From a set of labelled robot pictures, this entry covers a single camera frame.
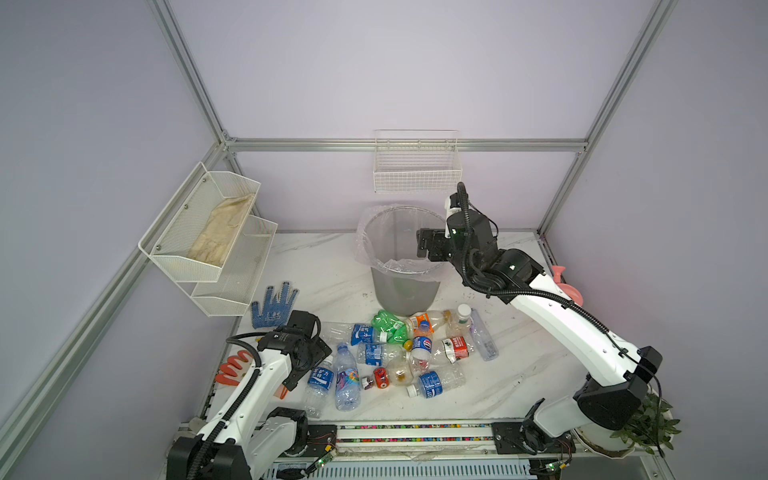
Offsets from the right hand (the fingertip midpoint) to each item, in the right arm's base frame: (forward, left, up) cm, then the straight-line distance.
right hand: (430, 231), depth 70 cm
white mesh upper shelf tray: (+4, +62, -5) cm, 62 cm away
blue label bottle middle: (-15, +11, -37) cm, 41 cm away
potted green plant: (-37, -45, -21) cm, 62 cm away
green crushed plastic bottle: (-8, +9, -34) cm, 36 cm away
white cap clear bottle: (-9, -17, -35) cm, 39 cm away
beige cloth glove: (+6, +56, -5) cm, 57 cm away
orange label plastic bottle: (-8, +1, -33) cm, 34 cm away
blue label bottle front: (-26, -1, -31) cm, 40 cm away
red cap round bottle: (-23, +8, -33) cm, 40 cm away
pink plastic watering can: (+2, -44, -27) cm, 52 cm away
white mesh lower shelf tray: (-1, +60, -24) cm, 64 cm away
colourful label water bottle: (-25, +21, -29) cm, 44 cm away
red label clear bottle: (-15, -9, -32) cm, 36 cm away
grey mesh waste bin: (+2, +6, -25) cm, 26 cm away
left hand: (-21, +32, -31) cm, 49 cm away
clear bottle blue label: (-25, +29, -31) cm, 49 cm away
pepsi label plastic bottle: (-16, +1, -29) cm, 33 cm away
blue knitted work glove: (-2, +50, -36) cm, 61 cm away
